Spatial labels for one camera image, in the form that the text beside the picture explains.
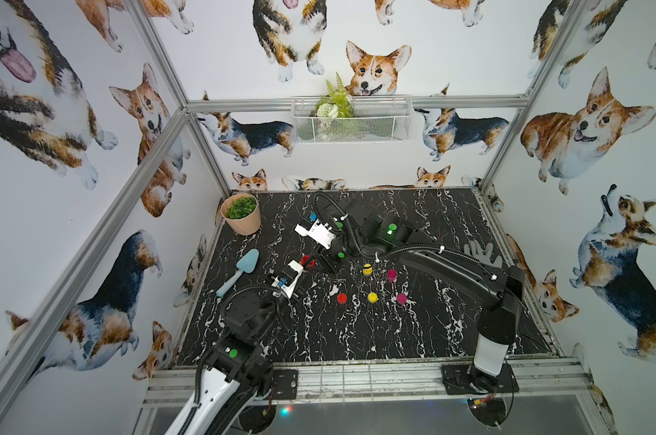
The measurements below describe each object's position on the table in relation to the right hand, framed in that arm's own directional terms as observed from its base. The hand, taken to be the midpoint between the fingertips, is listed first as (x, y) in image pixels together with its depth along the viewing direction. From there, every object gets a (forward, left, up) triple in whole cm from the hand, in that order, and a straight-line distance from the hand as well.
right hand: (302, 265), depth 66 cm
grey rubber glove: (+18, -60, -28) cm, 68 cm away
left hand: (+3, -1, -2) cm, 3 cm away
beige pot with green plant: (+32, +29, -17) cm, 46 cm away
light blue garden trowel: (+16, +26, -27) cm, 41 cm away
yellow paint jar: (+13, -17, -26) cm, 34 cm away
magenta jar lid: (+4, -28, -29) cm, 41 cm away
